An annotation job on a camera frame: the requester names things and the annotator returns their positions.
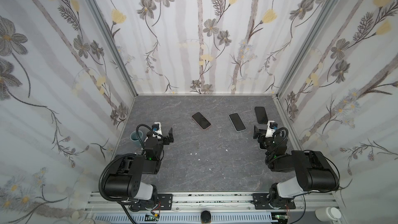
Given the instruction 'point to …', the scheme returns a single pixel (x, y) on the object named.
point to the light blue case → (237, 122)
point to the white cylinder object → (326, 213)
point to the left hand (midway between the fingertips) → (160, 124)
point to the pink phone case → (203, 123)
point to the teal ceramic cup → (133, 137)
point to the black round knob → (205, 216)
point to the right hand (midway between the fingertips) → (261, 123)
